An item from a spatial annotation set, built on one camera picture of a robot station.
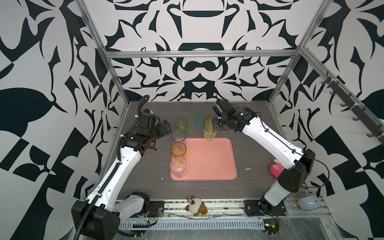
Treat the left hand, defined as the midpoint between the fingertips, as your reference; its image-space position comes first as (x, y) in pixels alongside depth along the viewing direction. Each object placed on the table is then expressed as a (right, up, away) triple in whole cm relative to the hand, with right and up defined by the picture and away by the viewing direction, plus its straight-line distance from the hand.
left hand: (163, 124), depth 77 cm
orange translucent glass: (+7, -15, +9) cm, 19 cm away
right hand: (+28, +1, +1) cm, 28 cm away
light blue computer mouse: (+68, -36, -7) cm, 77 cm away
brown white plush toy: (+17, -39, -4) cm, 43 cm away
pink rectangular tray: (+25, -22, +13) cm, 36 cm away
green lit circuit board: (+52, -47, -6) cm, 70 cm away
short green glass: (+8, -1, +23) cm, 24 cm away
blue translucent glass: (+7, -7, +8) cm, 13 cm away
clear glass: (+7, -23, +8) cm, 25 cm away
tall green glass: (+24, -5, +7) cm, 26 cm away
